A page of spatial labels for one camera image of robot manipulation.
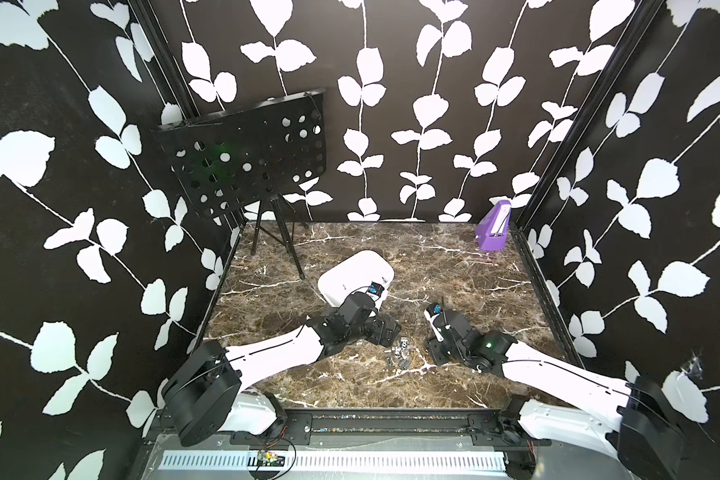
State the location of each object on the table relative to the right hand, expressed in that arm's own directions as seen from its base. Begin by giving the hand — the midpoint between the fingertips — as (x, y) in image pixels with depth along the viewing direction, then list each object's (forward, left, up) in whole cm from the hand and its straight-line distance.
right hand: (428, 338), depth 83 cm
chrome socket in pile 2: (-4, +11, -7) cm, 13 cm away
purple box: (+41, -28, +1) cm, 50 cm away
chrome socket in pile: (+1, +6, -6) cm, 9 cm away
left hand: (+4, +11, +5) cm, 13 cm away
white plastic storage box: (+24, +22, -4) cm, 33 cm away
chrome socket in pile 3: (-5, +7, -6) cm, 10 cm away
